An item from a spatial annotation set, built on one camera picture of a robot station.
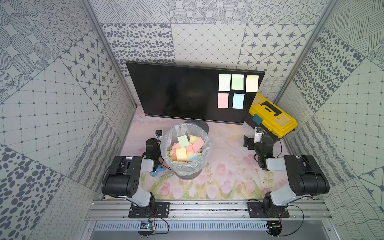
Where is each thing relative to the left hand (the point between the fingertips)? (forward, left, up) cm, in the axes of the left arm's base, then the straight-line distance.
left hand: (164, 138), depth 94 cm
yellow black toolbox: (+7, -68, +10) cm, 70 cm away
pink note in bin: (-11, -22, +12) cm, 27 cm away
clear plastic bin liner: (-12, -8, +19) cm, 24 cm away
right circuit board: (-44, -60, -10) cm, 75 cm away
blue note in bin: (-19, -20, +11) cm, 30 cm away
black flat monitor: (+27, -18, +16) cm, 36 cm away
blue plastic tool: (-19, 0, -3) cm, 19 cm away
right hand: (+2, -57, -1) cm, 57 cm away
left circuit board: (-46, +2, -8) cm, 47 cm away
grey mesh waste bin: (-23, -16, -6) cm, 28 cm away
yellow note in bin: (-17, -13, +11) cm, 24 cm away
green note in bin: (-9, -14, +12) cm, 20 cm away
